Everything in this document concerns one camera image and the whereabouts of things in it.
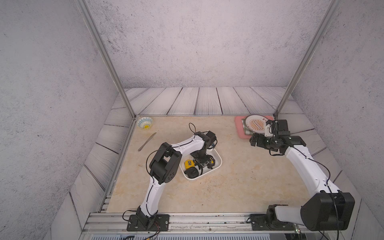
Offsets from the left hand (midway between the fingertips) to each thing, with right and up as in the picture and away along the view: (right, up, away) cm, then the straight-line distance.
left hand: (202, 161), depth 94 cm
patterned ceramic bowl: (-43, +25, +21) cm, 54 cm away
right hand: (+30, +14, -12) cm, 35 cm away
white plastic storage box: (+2, -4, -5) cm, 7 cm away
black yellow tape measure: (+6, 0, -3) cm, 6 cm away
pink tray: (+28, +22, +21) cm, 41 cm away
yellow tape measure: (-8, -1, -2) cm, 8 cm away
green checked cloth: (+33, +18, +16) cm, 41 cm away
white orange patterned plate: (+41, +24, +20) cm, 52 cm away
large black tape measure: (-6, -4, -7) cm, 11 cm away
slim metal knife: (-36, +15, +15) cm, 42 cm away
